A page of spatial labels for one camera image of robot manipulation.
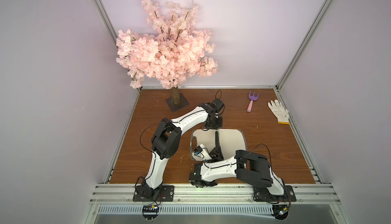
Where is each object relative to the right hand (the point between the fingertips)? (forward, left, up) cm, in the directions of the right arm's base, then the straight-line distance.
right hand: (218, 146), depth 82 cm
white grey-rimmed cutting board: (+7, -8, -8) cm, 13 cm away
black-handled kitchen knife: (+1, +1, +2) cm, 2 cm away
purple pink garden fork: (+41, -27, -6) cm, 49 cm away
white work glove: (+28, -46, -8) cm, 54 cm away
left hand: (+12, -2, 0) cm, 12 cm away
